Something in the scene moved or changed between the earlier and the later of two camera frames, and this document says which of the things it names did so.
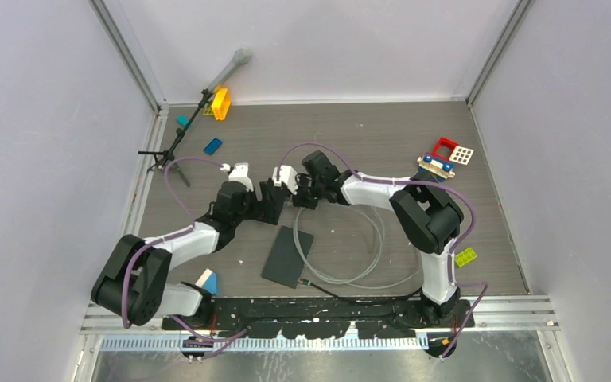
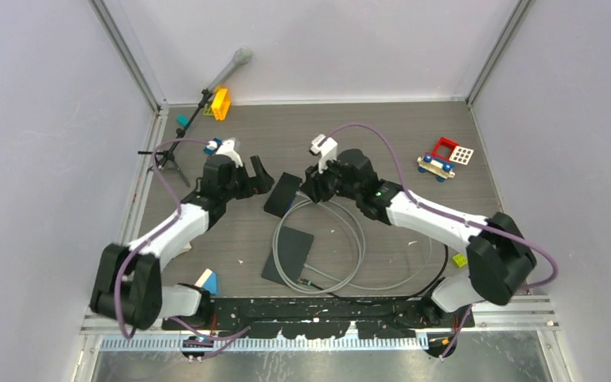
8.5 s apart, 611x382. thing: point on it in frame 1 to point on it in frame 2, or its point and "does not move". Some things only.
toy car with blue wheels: (435, 168) does not move
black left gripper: (261, 208) to (261, 184)
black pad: (285, 263) does not move
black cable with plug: (357, 300) does not move
